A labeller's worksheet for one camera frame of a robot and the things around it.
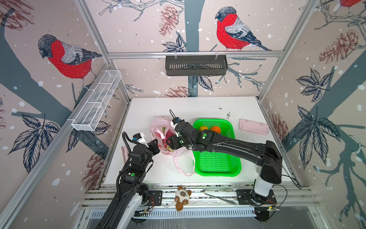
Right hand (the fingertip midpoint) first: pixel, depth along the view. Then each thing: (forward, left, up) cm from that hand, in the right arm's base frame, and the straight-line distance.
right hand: (168, 141), depth 75 cm
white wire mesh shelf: (+17, +42, +13) cm, 47 cm away
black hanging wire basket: (+60, -2, +10) cm, 61 cm away
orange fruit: (+17, -29, -12) cm, 35 cm away
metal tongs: (-18, -33, -20) cm, 42 cm away
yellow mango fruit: (+18, -20, -13) cm, 30 cm away
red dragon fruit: (+3, 0, +2) cm, 4 cm away
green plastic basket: (-4, -23, -19) cm, 30 cm away
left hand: (+2, +7, -2) cm, 7 cm away
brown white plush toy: (-23, -8, -17) cm, 30 cm away
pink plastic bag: (+9, +6, -2) cm, 11 cm away
